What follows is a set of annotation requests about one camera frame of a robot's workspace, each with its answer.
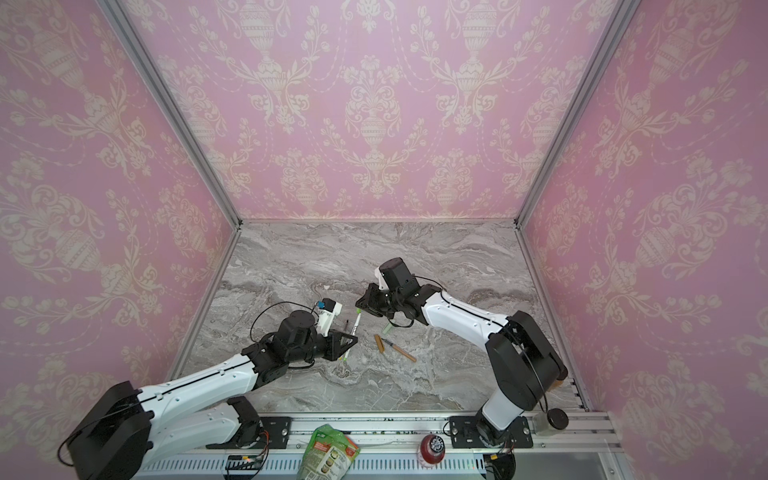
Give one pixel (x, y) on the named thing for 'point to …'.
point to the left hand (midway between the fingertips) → (357, 344)
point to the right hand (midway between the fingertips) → (356, 303)
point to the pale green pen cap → (387, 328)
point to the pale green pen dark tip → (346, 325)
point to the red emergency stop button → (431, 450)
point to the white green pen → (355, 326)
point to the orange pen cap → (379, 343)
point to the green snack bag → (328, 455)
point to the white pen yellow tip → (347, 354)
